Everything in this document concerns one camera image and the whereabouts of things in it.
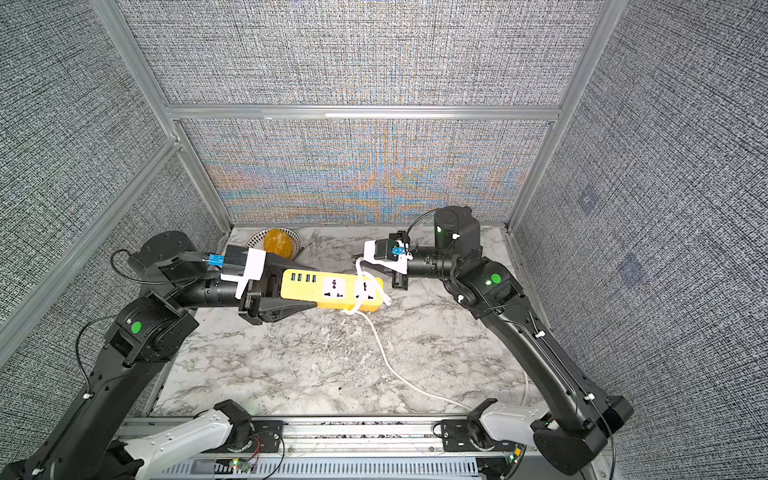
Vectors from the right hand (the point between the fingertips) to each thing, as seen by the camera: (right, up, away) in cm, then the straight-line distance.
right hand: (361, 245), depth 55 cm
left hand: (-6, -6, -10) cm, 13 cm away
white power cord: (-3, -18, +32) cm, 37 cm away
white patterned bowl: (-29, +3, +58) cm, 65 cm away
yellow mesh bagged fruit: (-33, +3, +51) cm, 61 cm away
